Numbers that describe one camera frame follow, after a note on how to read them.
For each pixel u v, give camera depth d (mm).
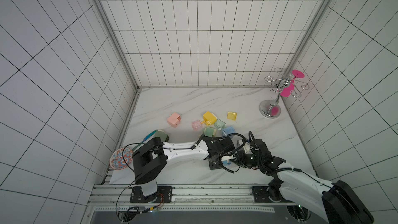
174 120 969
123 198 703
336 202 408
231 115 1008
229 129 876
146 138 926
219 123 981
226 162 770
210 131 905
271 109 1047
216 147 589
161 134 897
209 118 971
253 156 711
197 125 964
